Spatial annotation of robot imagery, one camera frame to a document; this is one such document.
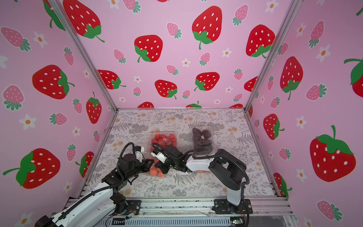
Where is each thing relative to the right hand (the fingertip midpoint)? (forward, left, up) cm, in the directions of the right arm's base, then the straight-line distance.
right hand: (153, 168), depth 81 cm
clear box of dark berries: (+21, -29, 0) cm, 36 cm away
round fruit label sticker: (+20, -3, +1) cm, 20 cm away
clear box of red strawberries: (+22, -1, -1) cm, 22 cm away
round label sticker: (+23, -28, +2) cm, 36 cm away
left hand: (+4, 0, +2) cm, 4 cm away
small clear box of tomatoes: (+3, -29, -6) cm, 30 cm away
